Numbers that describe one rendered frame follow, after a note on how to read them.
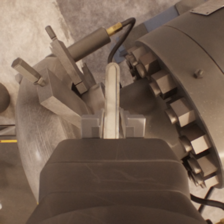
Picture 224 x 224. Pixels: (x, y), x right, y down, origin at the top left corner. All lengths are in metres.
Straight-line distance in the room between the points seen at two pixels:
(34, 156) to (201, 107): 0.34
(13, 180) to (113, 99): 1.16
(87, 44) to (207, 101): 0.54
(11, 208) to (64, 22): 1.34
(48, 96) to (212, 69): 0.33
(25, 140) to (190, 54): 0.39
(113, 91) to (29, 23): 1.27
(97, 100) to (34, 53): 0.94
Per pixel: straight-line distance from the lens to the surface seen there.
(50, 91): 0.29
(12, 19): 1.47
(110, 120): 0.17
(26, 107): 0.37
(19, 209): 1.41
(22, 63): 0.28
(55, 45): 0.58
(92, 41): 0.75
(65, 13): 1.32
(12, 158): 1.20
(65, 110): 0.32
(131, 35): 0.97
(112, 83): 0.16
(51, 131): 0.32
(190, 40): 0.44
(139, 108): 0.48
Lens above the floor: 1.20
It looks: 78 degrees down
